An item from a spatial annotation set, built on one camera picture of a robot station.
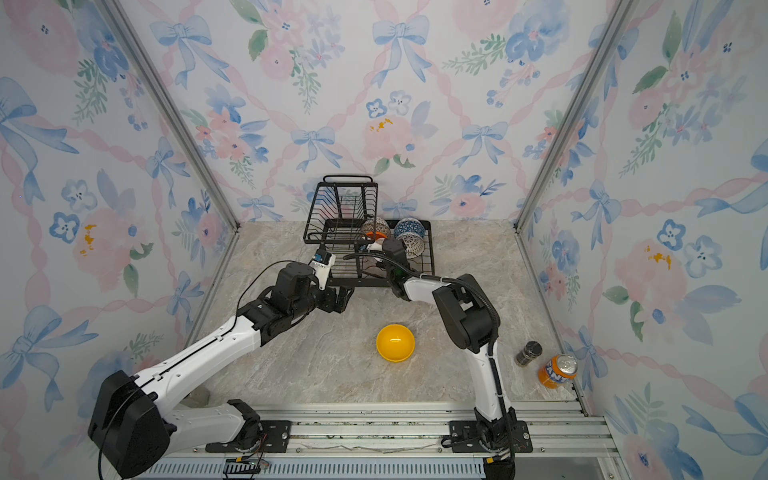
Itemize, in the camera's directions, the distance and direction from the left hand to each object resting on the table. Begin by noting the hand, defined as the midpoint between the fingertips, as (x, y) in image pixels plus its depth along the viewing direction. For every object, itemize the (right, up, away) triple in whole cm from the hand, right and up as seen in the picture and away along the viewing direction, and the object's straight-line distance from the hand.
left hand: (340, 281), depth 80 cm
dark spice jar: (+50, -18, -2) cm, 53 cm away
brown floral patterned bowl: (+9, +18, +33) cm, 39 cm away
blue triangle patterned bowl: (+21, +18, +33) cm, 43 cm away
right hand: (+14, +14, +20) cm, 28 cm away
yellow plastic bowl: (+15, -18, +6) cm, 24 cm away
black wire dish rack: (-4, +21, +31) cm, 37 cm away
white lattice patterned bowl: (+22, +11, +26) cm, 36 cm away
